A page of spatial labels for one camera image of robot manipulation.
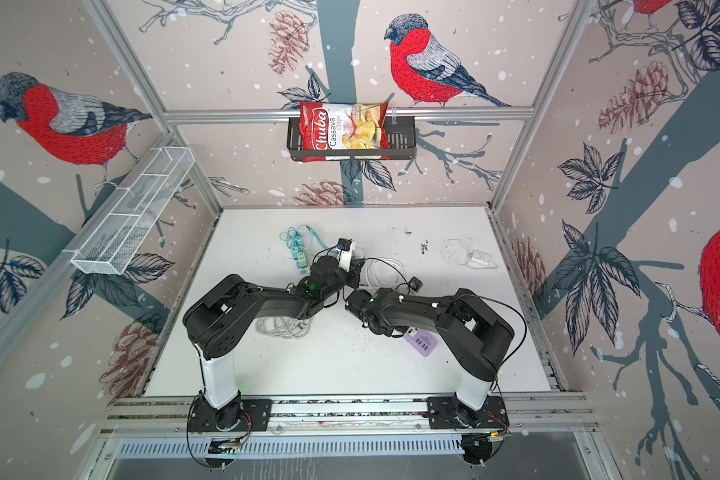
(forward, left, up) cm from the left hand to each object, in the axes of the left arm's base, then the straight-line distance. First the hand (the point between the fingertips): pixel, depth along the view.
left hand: (364, 261), depth 91 cm
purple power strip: (-22, -17, -9) cm, 29 cm away
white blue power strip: (+5, +22, -5) cm, 23 cm away
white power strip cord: (+3, -7, -11) cm, 14 cm away
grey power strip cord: (-16, +25, -10) cm, 31 cm away
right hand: (-13, -10, -9) cm, 19 cm away
